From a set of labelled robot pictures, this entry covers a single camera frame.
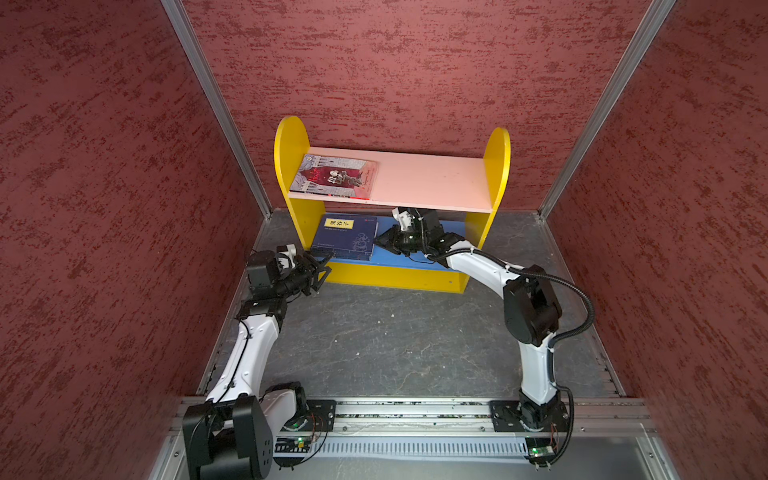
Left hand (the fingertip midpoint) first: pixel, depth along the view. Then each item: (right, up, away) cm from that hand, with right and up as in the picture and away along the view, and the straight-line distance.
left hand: (334, 264), depth 78 cm
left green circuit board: (-9, -43, -8) cm, 45 cm away
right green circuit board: (+52, -45, -8) cm, 69 cm away
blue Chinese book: (+3, +7, +10) cm, 13 cm away
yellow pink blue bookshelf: (+16, +13, +8) cm, 21 cm away
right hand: (+10, +5, +8) cm, 14 cm away
